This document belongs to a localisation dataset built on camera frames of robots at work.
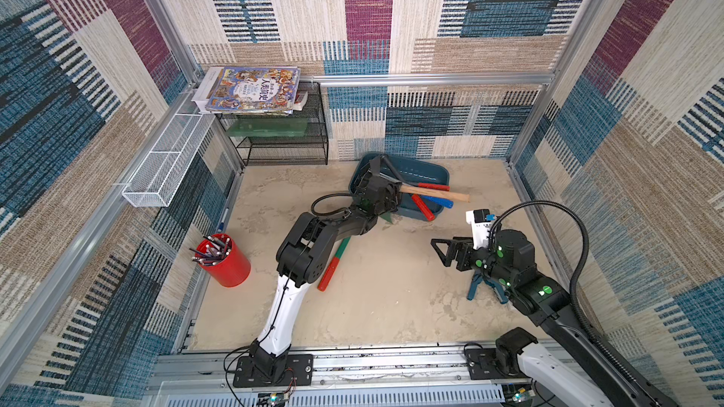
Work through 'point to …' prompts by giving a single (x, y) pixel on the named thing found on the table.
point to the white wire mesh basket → (157, 179)
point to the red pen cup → (222, 260)
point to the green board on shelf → (270, 127)
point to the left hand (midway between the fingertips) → (408, 181)
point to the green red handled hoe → (338, 252)
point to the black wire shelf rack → (298, 138)
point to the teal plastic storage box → (409, 170)
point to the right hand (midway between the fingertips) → (445, 245)
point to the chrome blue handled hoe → (448, 203)
